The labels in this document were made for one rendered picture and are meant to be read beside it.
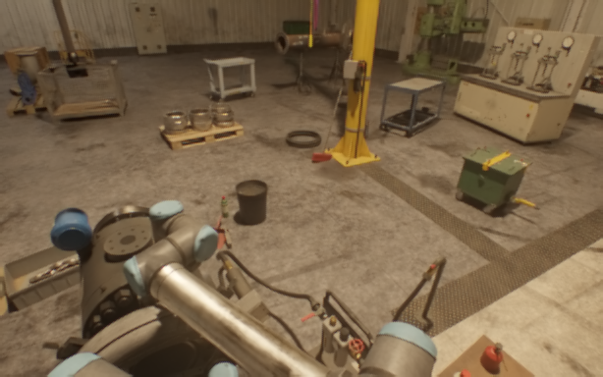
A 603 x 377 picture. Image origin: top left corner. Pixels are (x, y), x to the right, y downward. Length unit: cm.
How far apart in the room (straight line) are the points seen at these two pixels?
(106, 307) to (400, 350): 123
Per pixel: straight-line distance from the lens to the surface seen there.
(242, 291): 148
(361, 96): 427
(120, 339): 126
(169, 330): 124
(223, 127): 542
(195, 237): 83
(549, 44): 697
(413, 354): 65
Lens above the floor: 190
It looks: 30 degrees down
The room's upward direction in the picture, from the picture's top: 1 degrees clockwise
